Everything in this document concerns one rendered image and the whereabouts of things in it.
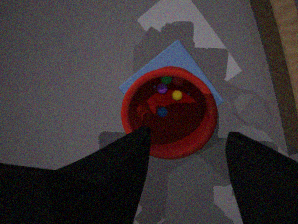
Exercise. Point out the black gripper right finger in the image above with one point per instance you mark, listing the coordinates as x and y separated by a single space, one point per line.
265 182

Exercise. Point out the yellow marble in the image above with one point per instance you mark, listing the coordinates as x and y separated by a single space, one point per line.
176 94

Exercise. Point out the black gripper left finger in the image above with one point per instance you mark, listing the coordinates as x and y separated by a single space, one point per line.
103 188

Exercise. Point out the blue marble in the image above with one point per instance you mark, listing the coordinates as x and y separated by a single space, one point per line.
161 111

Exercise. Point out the purple marble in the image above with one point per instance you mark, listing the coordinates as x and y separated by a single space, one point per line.
161 88

